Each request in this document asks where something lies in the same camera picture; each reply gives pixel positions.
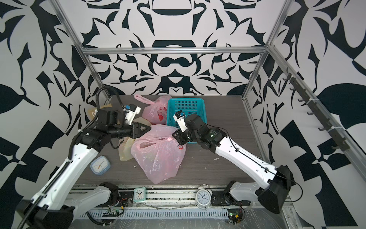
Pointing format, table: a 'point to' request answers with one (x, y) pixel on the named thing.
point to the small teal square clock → (139, 194)
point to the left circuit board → (111, 213)
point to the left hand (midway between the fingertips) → (147, 125)
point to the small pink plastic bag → (156, 112)
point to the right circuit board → (235, 215)
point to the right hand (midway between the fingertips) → (174, 131)
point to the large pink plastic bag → (158, 154)
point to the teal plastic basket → (189, 106)
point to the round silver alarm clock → (203, 196)
